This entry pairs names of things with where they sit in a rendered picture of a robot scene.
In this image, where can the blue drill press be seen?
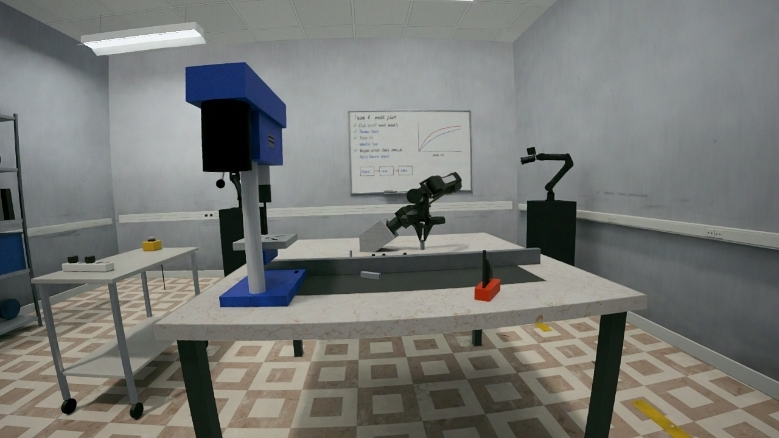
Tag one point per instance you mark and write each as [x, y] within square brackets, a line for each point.
[241, 131]

